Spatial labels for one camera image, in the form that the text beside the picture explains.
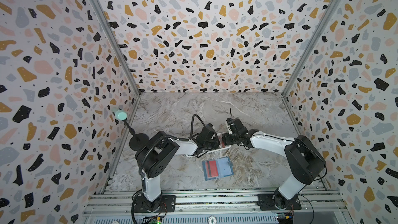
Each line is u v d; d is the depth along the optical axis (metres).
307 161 0.47
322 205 0.76
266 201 0.75
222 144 0.94
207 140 0.76
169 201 0.74
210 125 0.88
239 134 0.72
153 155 0.48
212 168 0.84
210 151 0.89
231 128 0.76
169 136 0.52
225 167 0.86
